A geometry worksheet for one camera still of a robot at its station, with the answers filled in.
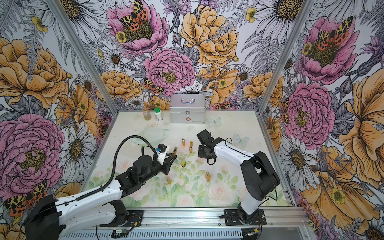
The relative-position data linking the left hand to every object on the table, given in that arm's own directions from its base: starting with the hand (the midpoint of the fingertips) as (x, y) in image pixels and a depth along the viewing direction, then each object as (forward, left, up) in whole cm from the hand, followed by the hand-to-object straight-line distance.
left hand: (173, 158), depth 79 cm
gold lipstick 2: (-7, +3, -11) cm, 14 cm away
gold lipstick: (+18, -4, -12) cm, 22 cm away
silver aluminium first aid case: (+37, -7, 0) cm, 38 cm away
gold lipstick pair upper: (+1, -1, +6) cm, 6 cm away
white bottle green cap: (+41, +16, -9) cm, 44 cm away
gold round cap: (+13, -8, -12) cm, 20 cm away
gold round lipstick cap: (+18, -9, -13) cm, 24 cm away
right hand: (+6, -16, -10) cm, 20 cm away
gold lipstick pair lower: (-6, -18, -9) cm, 21 cm away
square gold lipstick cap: (+3, -4, -13) cm, 14 cm away
